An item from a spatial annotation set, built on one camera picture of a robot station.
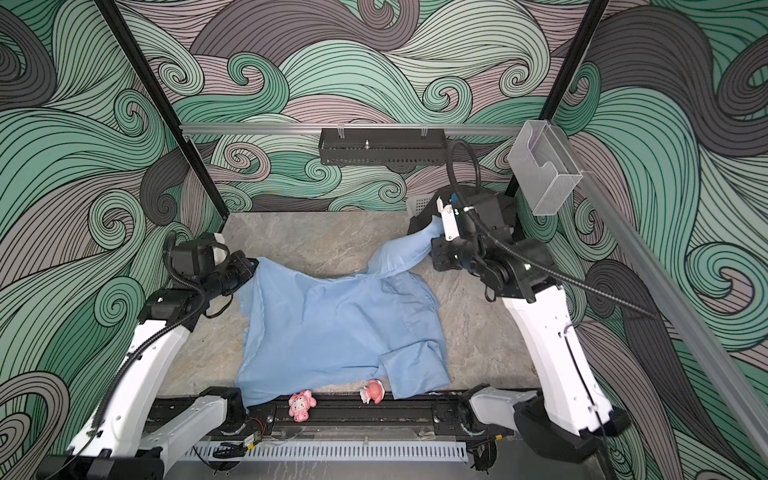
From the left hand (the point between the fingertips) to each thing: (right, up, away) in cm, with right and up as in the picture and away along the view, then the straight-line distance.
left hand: (259, 257), depth 74 cm
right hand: (+44, +4, -11) cm, 45 cm away
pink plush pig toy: (+11, -37, -1) cm, 38 cm away
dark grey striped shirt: (+63, +22, +40) cm, 77 cm away
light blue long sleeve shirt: (+9, -24, +13) cm, 29 cm away
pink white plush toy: (+29, -35, +2) cm, 46 cm away
